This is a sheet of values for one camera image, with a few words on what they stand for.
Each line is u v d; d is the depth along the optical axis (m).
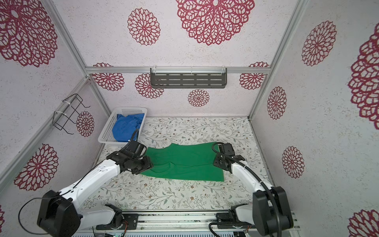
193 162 1.00
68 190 0.43
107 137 1.02
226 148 0.70
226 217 0.76
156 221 0.76
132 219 0.73
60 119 0.73
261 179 0.47
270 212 0.41
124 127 1.09
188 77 0.92
